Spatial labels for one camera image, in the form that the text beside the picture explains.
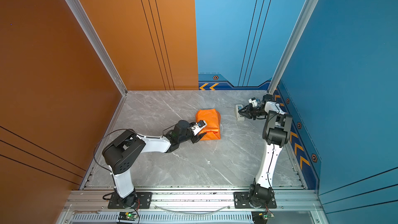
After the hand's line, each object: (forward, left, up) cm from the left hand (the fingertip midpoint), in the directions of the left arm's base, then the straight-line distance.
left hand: (203, 126), depth 92 cm
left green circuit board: (-44, +34, -8) cm, 56 cm away
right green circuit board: (-43, -26, -8) cm, 51 cm away
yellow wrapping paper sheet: (+7, -6, 0) cm, 9 cm away
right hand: (+13, -25, -3) cm, 29 cm away
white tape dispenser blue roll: (+17, -23, -3) cm, 29 cm away
